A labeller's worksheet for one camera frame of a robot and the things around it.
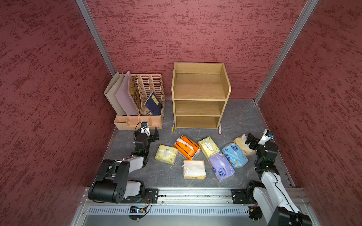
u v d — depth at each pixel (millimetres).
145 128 754
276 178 548
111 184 425
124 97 923
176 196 757
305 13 738
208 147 866
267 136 706
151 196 750
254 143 745
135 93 1002
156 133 831
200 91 825
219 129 1012
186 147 844
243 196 731
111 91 848
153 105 1033
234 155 855
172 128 1008
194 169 780
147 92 1136
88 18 743
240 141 921
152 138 810
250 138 761
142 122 762
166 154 835
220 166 794
